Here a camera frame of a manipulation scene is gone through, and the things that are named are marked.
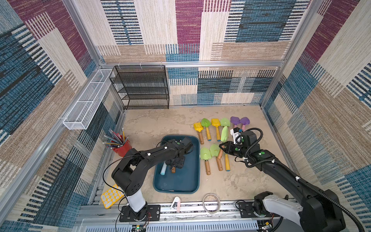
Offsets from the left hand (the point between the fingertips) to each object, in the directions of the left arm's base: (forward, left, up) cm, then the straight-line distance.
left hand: (176, 163), depth 89 cm
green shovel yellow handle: (+31, -21, +1) cm, 37 cm away
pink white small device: (-22, -1, +1) cm, 22 cm away
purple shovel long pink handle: (+32, -42, +2) cm, 53 cm away
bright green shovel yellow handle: (0, -31, 0) cm, 31 cm away
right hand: (+4, -26, +11) cm, 29 cm away
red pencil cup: (+9, +34, +1) cm, 36 cm away
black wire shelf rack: (+52, +26, +18) cm, 61 cm away
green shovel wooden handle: (+6, -18, 0) cm, 19 cm away
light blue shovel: (-4, +7, +2) cm, 8 cm away
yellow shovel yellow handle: (+31, -28, +1) cm, 42 cm away
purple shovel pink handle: (+32, -50, +1) cm, 59 cm away
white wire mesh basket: (+9, +45, +33) cm, 56 cm away
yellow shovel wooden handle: (+27, -15, +1) cm, 31 cm away
